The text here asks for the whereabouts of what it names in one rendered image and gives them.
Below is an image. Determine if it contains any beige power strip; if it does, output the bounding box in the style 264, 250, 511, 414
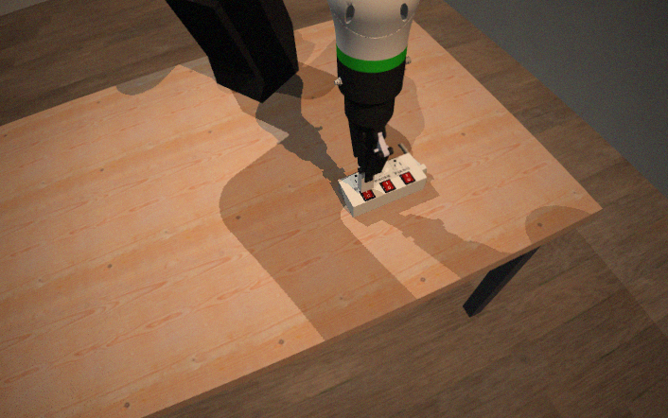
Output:
338, 143, 427, 218

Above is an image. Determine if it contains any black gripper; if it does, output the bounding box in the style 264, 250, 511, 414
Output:
344, 97, 396, 193

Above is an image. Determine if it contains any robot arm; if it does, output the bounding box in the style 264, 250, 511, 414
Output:
327, 0, 420, 105

